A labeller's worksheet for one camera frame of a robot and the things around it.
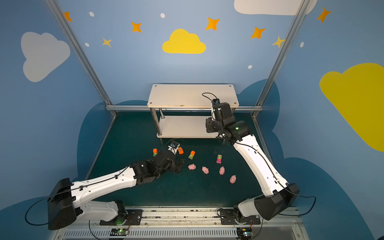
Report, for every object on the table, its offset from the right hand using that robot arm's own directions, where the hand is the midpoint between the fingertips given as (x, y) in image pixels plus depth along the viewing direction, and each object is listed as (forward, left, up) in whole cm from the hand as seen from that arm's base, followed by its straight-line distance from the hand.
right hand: (213, 117), depth 73 cm
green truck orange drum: (-4, +35, -31) cm, 47 cm away
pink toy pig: (-12, +10, -32) cm, 36 cm away
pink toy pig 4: (-18, -14, -32) cm, 40 cm away
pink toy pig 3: (-13, -8, -33) cm, 36 cm away
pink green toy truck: (-6, -7, -32) cm, 33 cm away
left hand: (-14, +17, -17) cm, 27 cm away
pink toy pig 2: (-13, +2, -33) cm, 36 cm away
